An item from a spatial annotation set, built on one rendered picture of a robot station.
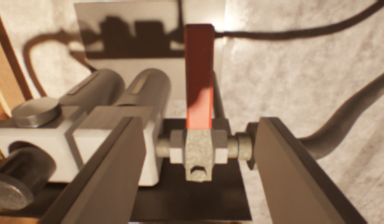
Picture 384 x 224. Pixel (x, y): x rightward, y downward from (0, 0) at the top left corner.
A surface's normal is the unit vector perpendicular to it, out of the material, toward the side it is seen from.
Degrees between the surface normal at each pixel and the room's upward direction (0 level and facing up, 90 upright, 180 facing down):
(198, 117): 0
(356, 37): 0
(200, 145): 0
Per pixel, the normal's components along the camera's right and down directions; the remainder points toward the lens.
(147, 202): -0.01, -0.87
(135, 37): -0.03, 0.50
